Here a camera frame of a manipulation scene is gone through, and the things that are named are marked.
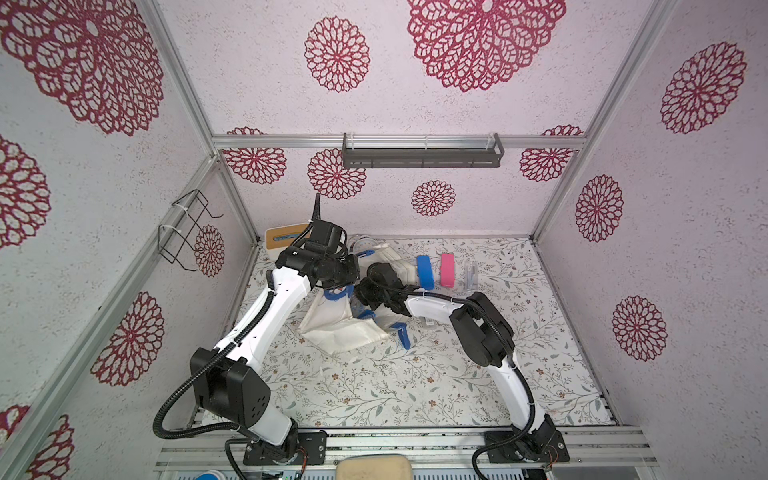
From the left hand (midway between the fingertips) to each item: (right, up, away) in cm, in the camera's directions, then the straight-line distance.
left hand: (359, 277), depth 80 cm
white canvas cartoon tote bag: (-6, -12, -1) cm, 14 cm away
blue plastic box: (+22, +1, +30) cm, 37 cm away
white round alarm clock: (-2, +12, +34) cm, 36 cm away
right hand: (-6, -3, +16) cm, 18 cm away
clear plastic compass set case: (+39, 0, +30) cm, 49 cm away
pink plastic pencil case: (+30, +1, +30) cm, 43 cm away
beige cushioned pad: (+4, -43, -11) cm, 45 cm away
